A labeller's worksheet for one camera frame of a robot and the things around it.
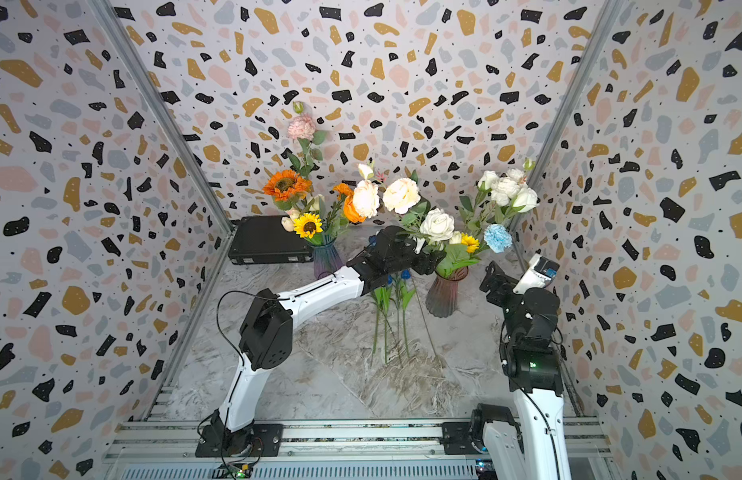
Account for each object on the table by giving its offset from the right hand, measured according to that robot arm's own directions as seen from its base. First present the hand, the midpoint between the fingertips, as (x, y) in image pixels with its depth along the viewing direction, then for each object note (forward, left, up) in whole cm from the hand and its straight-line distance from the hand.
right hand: (507, 268), depth 69 cm
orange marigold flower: (+30, +42, 0) cm, 51 cm away
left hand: (+13, +13, -6) cm, 20 cm away
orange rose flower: (+14, +37, +5) cm, 40 cm away
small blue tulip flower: (+14, +22, -31) cm, 41 cm away
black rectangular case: (+33, +77, -26) cm, 87 cm away
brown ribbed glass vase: (+6, +12, -22) cm, 26 cm away
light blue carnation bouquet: (+6, +2, +3) cm, 7 cm away
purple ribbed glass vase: (+27, +51, -29) cm, 65 cm away
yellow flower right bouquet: (+11, +6, -3) cm, 13 cm away
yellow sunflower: (+14, +50, 0) cm, 52 cm away
